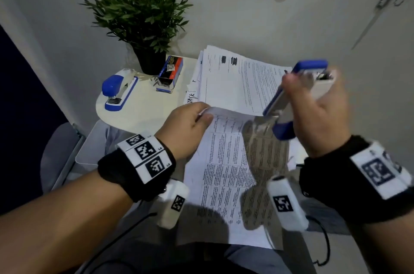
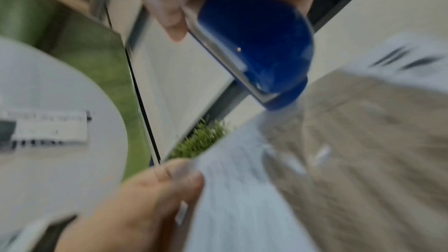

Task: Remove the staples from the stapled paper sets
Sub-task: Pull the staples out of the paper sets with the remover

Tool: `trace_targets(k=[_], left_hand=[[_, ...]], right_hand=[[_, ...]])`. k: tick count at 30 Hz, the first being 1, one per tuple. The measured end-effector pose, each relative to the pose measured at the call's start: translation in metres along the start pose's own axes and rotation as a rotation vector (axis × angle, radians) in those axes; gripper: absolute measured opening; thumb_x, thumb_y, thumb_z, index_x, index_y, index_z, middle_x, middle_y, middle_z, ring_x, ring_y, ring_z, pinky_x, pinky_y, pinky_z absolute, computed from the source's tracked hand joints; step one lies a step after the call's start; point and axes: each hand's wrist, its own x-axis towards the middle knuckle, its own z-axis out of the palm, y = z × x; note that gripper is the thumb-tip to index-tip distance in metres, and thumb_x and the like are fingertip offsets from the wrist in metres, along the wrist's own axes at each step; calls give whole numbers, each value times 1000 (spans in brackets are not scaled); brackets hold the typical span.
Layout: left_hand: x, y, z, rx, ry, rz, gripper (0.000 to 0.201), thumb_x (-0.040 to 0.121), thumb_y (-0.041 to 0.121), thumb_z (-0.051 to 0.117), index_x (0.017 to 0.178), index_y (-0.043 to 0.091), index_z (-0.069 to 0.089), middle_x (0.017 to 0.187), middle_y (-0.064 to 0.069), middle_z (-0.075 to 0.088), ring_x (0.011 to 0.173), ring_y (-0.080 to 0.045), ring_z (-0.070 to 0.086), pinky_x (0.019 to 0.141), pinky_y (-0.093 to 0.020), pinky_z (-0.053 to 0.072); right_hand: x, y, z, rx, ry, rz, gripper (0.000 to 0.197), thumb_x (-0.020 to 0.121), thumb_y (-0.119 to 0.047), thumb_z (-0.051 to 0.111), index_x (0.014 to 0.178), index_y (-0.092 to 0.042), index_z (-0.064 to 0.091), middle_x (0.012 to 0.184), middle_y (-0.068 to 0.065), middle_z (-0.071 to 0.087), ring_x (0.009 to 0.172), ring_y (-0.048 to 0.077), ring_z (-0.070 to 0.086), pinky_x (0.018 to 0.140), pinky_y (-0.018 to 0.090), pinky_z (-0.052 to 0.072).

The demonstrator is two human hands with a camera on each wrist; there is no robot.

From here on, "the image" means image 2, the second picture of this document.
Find person's left hand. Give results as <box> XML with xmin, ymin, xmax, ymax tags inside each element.
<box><xmin>55</xmin><ymin>159</ymin><xmax>205</xmax><ymax>252</ymax></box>

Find blue white stapler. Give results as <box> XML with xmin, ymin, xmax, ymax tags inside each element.
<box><xmin>182</xmin><ymin>0</ymin><xmax>315</xmax><ymax>112</ymax></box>

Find printed paper bundle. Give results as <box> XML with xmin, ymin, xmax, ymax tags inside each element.
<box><xmin>175</xmin><ymin>70</ymin><xmax>448</xmax><ymax>252</ymax></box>

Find dark window pane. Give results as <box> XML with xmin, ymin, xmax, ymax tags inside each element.
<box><xmin>306</xmin><ymin>0</ymin><xmax>372</xmax><ymax>34</ymax></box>

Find green potted plant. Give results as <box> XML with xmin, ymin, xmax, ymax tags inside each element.
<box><xmin>169</xmin><ymin>119</ymin><xmax>230</xmax><ymax>161</ymax></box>

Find green leaf print mat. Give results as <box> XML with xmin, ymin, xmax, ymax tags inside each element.
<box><xmin>0</xmin><ymin>0</ymin><xmax>154</xmax><ymax>182</ymax></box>

